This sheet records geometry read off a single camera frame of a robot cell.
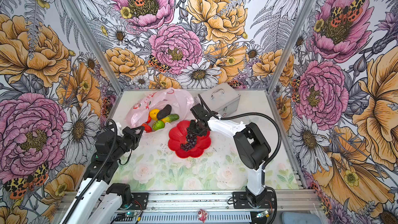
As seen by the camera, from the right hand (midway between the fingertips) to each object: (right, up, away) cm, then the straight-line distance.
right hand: (191, 135), depth 90 cm
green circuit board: (-28, -32, -19) cm, 46 cm away
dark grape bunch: (0, -3, -3) cm, 4 cm away
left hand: (-21, +5, -15) cm, 26 cm away
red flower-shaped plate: (-8, -2, +6) cm, 10 cm away
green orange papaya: (-14, +9, +12) cm, 20 cm away
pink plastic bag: (-23, +13, -18) cm, 32 cm away
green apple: (-20, +5, +4) cm, 21 cm away
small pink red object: (+7, -30, -23) cm, 38 cm away
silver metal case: (+19, +21, +6) cm, 29 cm away
